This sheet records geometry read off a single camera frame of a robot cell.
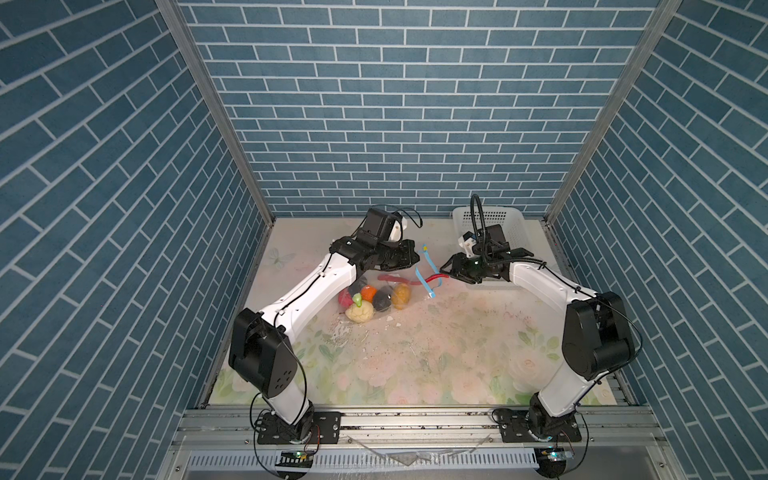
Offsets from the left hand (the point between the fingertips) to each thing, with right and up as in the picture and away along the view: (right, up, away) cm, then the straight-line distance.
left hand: (422, 257), depth 79 cm
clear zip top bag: (0, -12, +13) cm, 18 cm away
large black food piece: (-11, -13, +10) cm, 20 cm away
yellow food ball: (-6, -12, +11) cm, 18 cm away
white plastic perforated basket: (+37, +13, +33) cm, 51 cm away
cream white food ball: (-17, -18, +10) cm, 27 cm away
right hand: (+7, -4, +11) cm, 14 cm away
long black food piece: (-18, -8, +8) cm, 21 cm away
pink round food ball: (-22, -13, +11) cm, 28 cm away
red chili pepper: (-2, -7, +2) cm, 8 cm away
